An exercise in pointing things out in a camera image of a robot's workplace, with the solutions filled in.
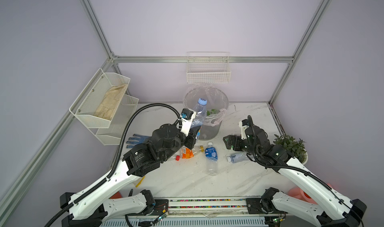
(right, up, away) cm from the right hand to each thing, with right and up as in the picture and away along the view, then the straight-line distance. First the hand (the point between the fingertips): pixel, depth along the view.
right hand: (229, 138), depth 74 cm
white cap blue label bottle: (-7, -12, +15) cm, 20 cm away
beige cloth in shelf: (-63, +16, +3) cm, 65 cm away
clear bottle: (+8, -14, +15) cm, 22 cm away
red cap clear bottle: (-28, -14, +15) cm, 35 cm away
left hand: (-17, +7, -14) cm, 23 cm away
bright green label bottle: (-6, +14, +22) cm, 26 cm away
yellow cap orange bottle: (-22, -12, +17) cm, 30 cm away
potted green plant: (+35, -5, +1) cm, 35 cm away
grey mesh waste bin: (-9, +1, +19) cm, 21 cm away
